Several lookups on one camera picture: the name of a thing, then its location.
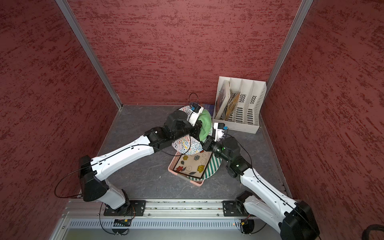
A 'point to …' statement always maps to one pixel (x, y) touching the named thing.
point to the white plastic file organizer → (237, 103)
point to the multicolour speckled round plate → (189, 145)
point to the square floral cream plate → (194, 164)
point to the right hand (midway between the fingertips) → (195, 139)
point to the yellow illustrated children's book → (231, 107)
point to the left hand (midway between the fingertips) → (202, 124)
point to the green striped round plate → (214, 165)
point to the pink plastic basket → (172, 164)
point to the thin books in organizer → (222, 98)
